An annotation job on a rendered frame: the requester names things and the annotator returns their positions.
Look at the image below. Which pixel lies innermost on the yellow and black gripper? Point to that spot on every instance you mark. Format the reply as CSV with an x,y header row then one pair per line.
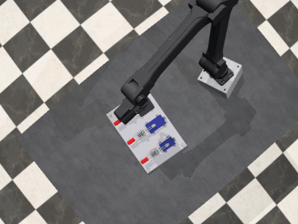
x,y
148,108

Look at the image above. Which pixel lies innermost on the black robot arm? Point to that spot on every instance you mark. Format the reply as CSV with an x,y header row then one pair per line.
x,y
219,13

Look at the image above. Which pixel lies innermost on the blue rectangular block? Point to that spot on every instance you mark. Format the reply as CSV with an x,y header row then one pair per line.
x,y
170,141
158,121

